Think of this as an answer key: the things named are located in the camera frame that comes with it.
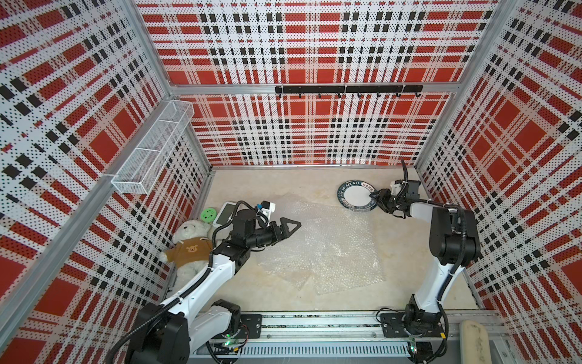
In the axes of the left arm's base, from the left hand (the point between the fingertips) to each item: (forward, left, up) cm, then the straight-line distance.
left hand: (298, 228), depth 78 cm
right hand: (+23, -34, -12) cm, 42 cm away
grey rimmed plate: (+23, -25, -12) cm, 36 cm away
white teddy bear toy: (-5, +40, -9) cm, 41 cm away
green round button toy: (+14, +40, -13) cm, 44 cm away
